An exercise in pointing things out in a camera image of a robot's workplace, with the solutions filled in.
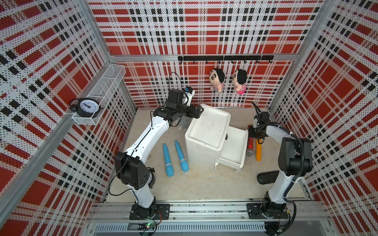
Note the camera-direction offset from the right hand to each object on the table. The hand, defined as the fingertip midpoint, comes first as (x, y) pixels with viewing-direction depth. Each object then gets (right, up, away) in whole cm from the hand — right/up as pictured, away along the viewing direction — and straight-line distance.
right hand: (251, 132), depth 98 cm
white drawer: (-15, -11, -11) cm, 21 cm away
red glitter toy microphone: (-4, -11, -8) cm, 14 cm away
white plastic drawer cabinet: (-33, 0, -22) cm, 39 cm away
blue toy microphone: (-53, -21, -12) cm, 59 cm away
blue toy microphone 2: (-45, -19, -12) cm, 50 cm away
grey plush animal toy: (-45, +6, -23) cm, 51 cm away
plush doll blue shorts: (-23, +29, +1) cm, 37 cm away
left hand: (-36, +15, -18) cm, 44 cm away
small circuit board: (-65, -45, -26) cm, 83 cm away
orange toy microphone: (+3, -11, -5) cm, 12 cm away
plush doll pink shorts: (-10, +36, -5) cm, 37 cm away
